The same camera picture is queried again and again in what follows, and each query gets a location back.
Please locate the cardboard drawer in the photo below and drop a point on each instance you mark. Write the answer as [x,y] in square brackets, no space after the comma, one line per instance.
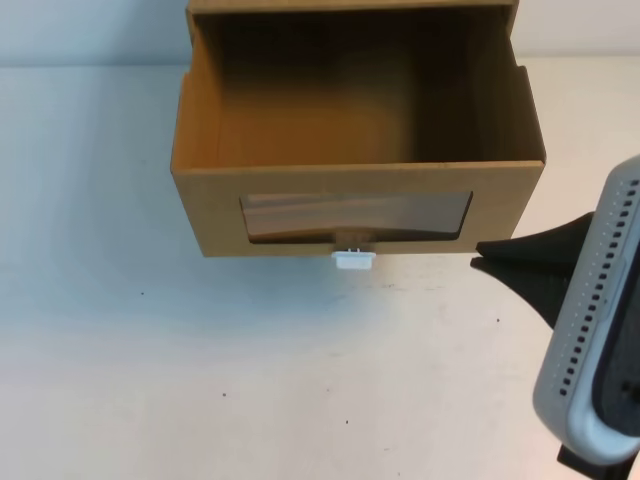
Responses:
[302,135]

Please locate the white drawer handle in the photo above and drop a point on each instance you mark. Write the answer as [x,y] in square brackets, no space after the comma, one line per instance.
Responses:
[353,260]

